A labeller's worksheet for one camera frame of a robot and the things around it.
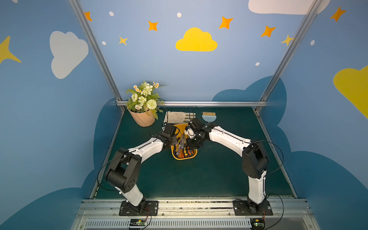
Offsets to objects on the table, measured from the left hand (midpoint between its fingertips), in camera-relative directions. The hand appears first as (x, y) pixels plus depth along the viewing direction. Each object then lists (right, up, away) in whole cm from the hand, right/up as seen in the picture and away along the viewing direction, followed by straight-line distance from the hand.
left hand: (172, 137), depth 94 cm
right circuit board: (+46, -43, -21) cm, 67 cm away
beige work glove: (+2, +14, +21) cm, 25 cm away
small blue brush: (+28, +14, +22) cm, 39 cm away
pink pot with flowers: (-18, +20, -6) cm, 28 cm away
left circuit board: (-16, -41, -22) cm, 50 cm away
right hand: (+11, -5, -6) cm, 13 cm away
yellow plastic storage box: (+6, -9, -3) cm, 11 cm away
